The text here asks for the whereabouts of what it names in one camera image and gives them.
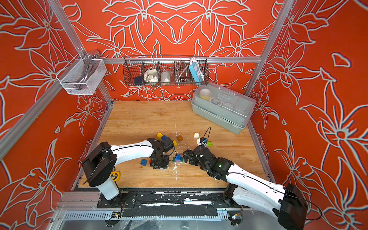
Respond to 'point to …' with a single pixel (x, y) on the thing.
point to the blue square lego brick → (178, 157)
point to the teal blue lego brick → (143, 162)
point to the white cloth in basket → (151, 75)
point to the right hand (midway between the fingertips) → (185, 156)
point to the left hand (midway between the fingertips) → (166, 167)
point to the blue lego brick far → (164, 137)
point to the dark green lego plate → (181, 159)
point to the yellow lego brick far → (159, 135)
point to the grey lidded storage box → (222, 107)
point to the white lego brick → (196, 135)
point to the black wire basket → (165, 70)
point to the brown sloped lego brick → (179, 138)
